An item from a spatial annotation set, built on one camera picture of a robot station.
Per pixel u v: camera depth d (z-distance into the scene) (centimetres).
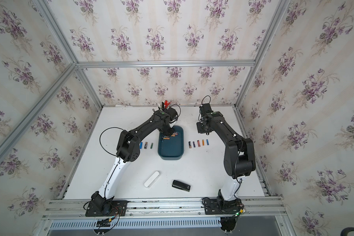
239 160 48
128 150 63
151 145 96
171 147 94
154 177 80
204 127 78
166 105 107
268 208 74
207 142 98
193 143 98
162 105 106
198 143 98
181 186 79
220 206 66
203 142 98
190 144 98
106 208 65
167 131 90
